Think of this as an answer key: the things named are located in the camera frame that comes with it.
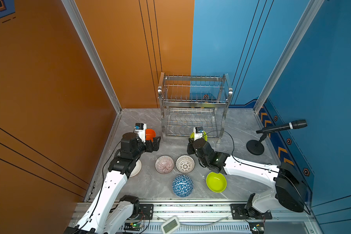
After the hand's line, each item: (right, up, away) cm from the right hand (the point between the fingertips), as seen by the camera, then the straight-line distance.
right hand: (189, 139), depth 81 cm
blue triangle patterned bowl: (-4, -26, 0) cm, 26 cm away
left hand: (-20, +3, -3) cm, 20 cm away
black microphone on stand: (+46, -7, +15) cm, 49 cm away
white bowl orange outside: (-30, -18, +3) cm, 36 cm away
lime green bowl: (+16, -25, +1) cm, 30 cm away
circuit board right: (+32, -42, -11) cm, 54 cm away
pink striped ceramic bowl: (-15, -16, +8) cm, 24 cm away
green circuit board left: (-28, -41, -11) cm, 51 cm away
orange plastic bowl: (-26, +1, +20) cm, 33 cm away
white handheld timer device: (-10, -39, -13) cm, 42 cm away
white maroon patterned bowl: (-2, -16, +8) cm, 18 cm away
